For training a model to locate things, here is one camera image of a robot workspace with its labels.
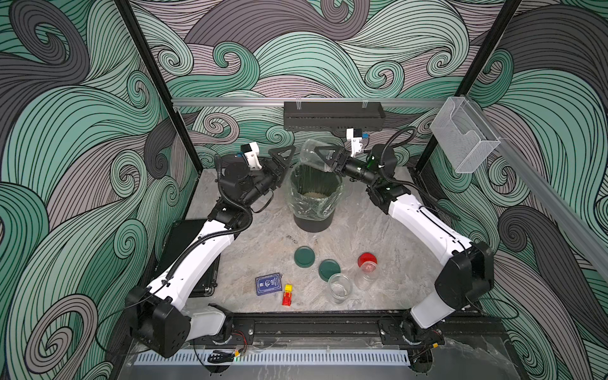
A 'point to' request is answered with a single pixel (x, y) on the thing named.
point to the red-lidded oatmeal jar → (367, 274)
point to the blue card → (268, 283)
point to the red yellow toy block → (286, 297)
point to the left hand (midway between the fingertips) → (293, 152)
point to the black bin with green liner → (313, 214)
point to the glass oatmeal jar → (340, 288)
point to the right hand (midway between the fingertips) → (314, 155)
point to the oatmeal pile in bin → (316, 195)
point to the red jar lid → (366, 256)
